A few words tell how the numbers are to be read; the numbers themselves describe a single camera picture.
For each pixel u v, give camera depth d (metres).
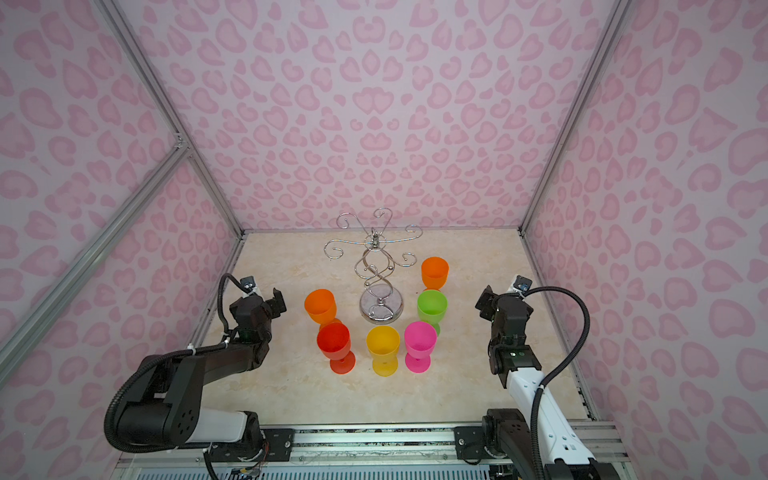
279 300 0.85
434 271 0.90
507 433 0.61
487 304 0.73
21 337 0.51
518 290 0.69
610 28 0.72
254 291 0.76
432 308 0.85
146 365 0.47
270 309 0.73
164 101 0.83
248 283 0.78
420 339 0.79
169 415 0.43
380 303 0.98
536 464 0.41
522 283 0.68
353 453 0.72
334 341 0.81
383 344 0.80
